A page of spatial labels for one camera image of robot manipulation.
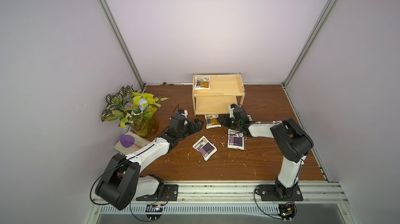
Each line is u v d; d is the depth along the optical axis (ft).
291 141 1.65
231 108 2.95
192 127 2.49
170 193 2.39
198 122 2.56
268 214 2.23
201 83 2.96
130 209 2.11
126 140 2.98
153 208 2.34
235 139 2.95
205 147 2.87
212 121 3.18
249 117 3.30
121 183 1.36
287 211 2.28
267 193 2.38
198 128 2.50
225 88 2.98
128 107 2.84
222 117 2.92
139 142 2.90
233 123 2.73
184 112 2.67
